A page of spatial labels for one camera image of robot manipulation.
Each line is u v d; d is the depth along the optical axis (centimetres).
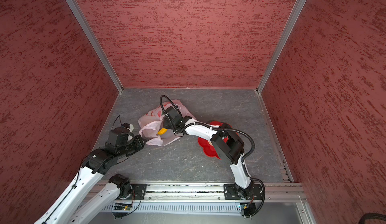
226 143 53
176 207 71
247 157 52
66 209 41
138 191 74
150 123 74
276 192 76
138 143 66
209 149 89
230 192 74
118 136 54
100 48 96
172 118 70
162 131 85
